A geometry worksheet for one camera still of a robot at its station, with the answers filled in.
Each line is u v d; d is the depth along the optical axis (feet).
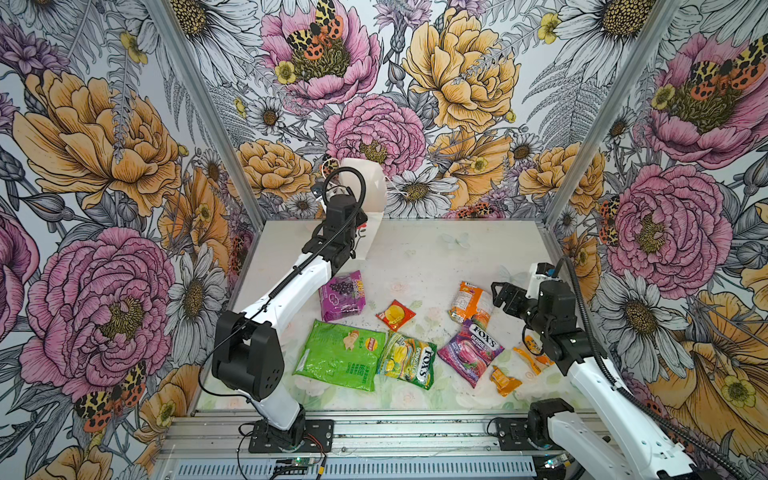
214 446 2.43
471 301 3.10
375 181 3.25
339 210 2.00
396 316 3.09
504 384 2.67
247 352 1.45
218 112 3.00
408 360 2.75
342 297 3.06
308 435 2.40
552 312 1.95
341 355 2.86
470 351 2.81
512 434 2.44
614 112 2.93
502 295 2.40
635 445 1.40
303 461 2.34
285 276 1.72
